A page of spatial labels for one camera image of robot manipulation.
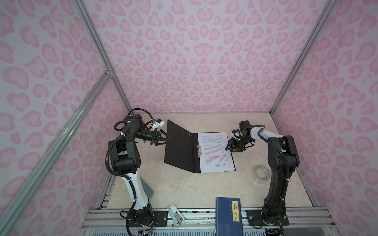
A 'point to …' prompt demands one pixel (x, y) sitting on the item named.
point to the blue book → (228, 219)
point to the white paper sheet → (214, 158)
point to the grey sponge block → (148, 191)
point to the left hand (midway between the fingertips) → (168, 140)
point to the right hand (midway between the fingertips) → (230, 148)
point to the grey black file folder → (182, 149)
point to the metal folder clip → (199, 150)
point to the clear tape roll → (261, 174)
